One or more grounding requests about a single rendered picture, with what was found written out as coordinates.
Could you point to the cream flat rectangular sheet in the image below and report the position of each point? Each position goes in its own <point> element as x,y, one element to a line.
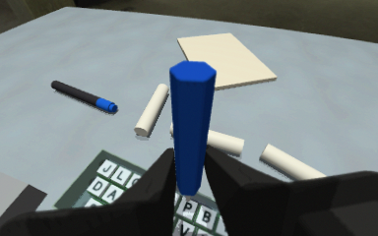
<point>236,66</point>

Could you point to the cream cylinder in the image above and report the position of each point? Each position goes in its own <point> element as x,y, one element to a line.
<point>289,164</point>
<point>150,113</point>
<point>222,141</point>

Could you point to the blue cylinder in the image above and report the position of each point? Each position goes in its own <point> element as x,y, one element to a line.
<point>192,87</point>

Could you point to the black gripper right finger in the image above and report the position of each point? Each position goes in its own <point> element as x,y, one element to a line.
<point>253,203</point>

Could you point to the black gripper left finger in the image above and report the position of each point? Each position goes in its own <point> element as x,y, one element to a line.
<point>145,209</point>

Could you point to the black marker with blue cap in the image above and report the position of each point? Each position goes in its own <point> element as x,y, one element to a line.
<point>85,96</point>

